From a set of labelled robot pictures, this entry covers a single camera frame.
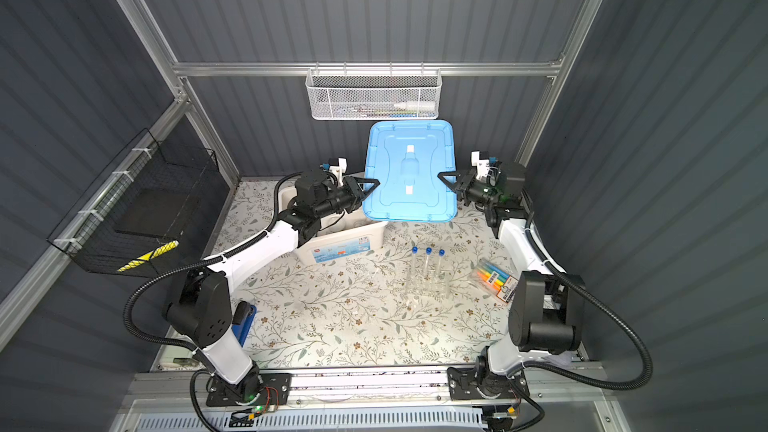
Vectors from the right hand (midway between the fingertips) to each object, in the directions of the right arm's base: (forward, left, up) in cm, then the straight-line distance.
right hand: (441, 180), depth 79 cm
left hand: (-1, +16, 0) cm, 16 cm away
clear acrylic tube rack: (-17, +5, -29) cm, 34 cm away
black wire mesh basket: (-12, +76, 0) cm, 77 cm away
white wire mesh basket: (+59, +22, -9) cm, 64 cm away
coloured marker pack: (-15, -18, -29) cm, 37 cm away
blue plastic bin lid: (+8, +9, +2) cm, 12 cm away
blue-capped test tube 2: (-14, 0, -14) cm, 20 cm away
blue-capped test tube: (-13, +3, -14) cm, 20 cm away
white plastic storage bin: (-8, +25, -13) cm, 29 cm away
